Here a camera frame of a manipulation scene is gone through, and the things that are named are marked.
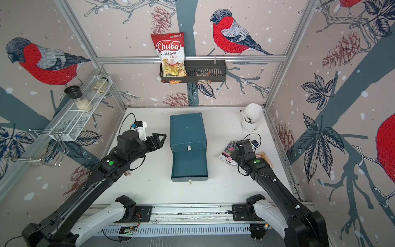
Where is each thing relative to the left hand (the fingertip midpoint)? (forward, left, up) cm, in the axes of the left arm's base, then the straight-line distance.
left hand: (164, 133), depth 72 cm
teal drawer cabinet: (+5, -10, -6) cm, 13 cm away
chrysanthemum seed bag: (-2, -32, -19) cm, 37 cm away
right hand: (-1, -36, -17) cm, 40 cm away
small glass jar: (+29, +39, +7) cm, 49 cm away
